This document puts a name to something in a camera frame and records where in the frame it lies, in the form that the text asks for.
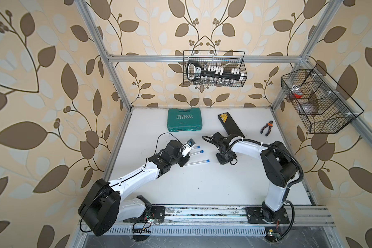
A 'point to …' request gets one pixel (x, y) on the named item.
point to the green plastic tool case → (188, 119)
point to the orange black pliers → (270, 124)
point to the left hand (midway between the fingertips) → (185, 149)
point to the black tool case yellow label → (227, 121)
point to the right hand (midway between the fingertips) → (225, 160)
